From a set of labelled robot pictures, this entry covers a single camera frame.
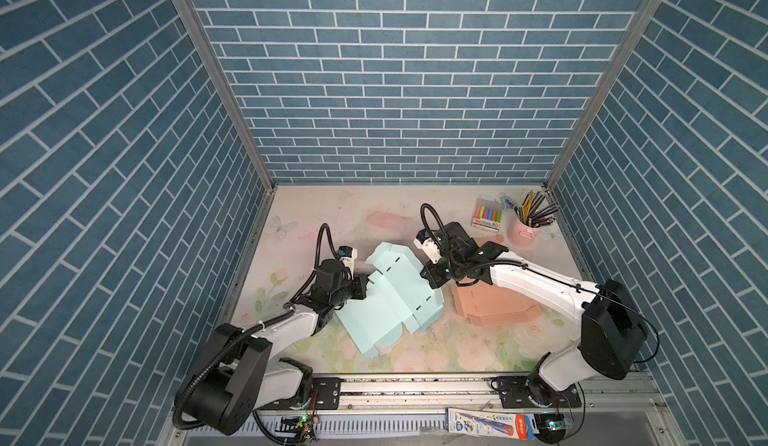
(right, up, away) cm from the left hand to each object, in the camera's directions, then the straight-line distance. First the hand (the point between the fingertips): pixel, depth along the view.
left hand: (371, 277), depth 88 cm
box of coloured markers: (+42, +19, +23) cm, 51 cm away
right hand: (+14, +3, -5) cm, 15 cm away
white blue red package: (+30, -30, -19) cm, 47 cm away
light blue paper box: (+8, -5, -1) cm, 10 cm away
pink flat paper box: (+36, -9, +2) cm, 37 cm away
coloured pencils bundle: (+53, +18, +11) cm, 57 cm away
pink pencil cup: (+49, +12, +9) cm, 51 cm away
